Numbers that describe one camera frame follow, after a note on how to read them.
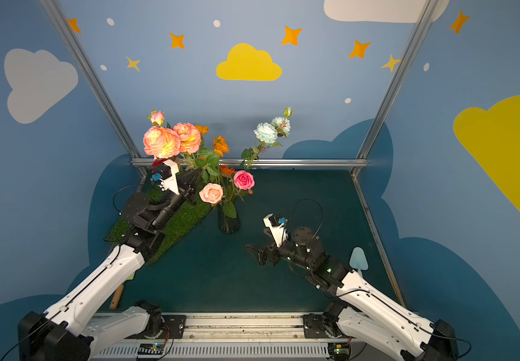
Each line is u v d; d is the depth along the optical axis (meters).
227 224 0.96
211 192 0.57
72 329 0.40
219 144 0.75
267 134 0.67
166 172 0.53
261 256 0.61
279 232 0.62
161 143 0.47
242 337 0.73
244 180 0.60
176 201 0.60
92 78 0.84
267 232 0.73
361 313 0.61
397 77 0.85
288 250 0.61
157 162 0.74
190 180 0.61
